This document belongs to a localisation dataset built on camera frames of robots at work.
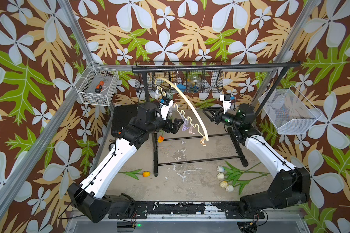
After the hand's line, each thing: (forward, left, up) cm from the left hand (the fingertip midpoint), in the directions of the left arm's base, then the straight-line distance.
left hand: (176, 116), depth 68 cm
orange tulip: (-1, +9, -18) cm, 20 cm away
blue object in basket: (+33, -4, -8) cm, 34 cm away
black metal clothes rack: (-5, -42, -32) cm, 53 cm away
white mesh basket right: (+10, -64, -8) cm, 66 cm away
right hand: (+6, -15, -2) cm, 16 cm away
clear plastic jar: (+35, -13, -8) cm, 38 cm away
